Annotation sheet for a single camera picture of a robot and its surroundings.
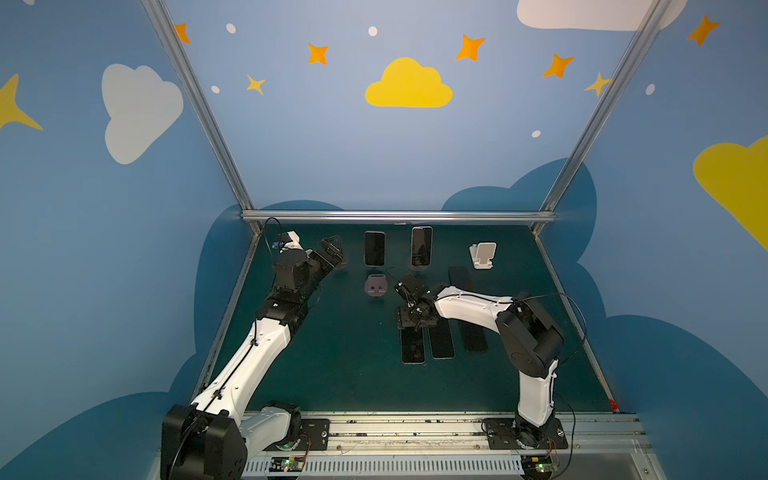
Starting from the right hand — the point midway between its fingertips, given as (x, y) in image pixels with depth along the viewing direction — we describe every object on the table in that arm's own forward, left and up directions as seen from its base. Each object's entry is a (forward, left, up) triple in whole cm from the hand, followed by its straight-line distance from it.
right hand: (410, 317), depth 94 cm
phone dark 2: (-6, -10, -2) cm, 12 cm away
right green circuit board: (-37, -31, -2) cm, 49 cm away
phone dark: (-8, -1, -2) cm, 9 cm away
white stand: (+26, -26, +4) cm, 37 cm away
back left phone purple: (+32, +15, -4) cm, 36 cm away
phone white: (+19, -19, -3) cm, 27 cm away
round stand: (+11, +12, +1) cm, 16 cm away
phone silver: (+23, -3, +9) cm, 25 cm away
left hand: (+6, +21, +28) cm, 35 cm away
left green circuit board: (-40, +30, -1) cm, 50 cm away
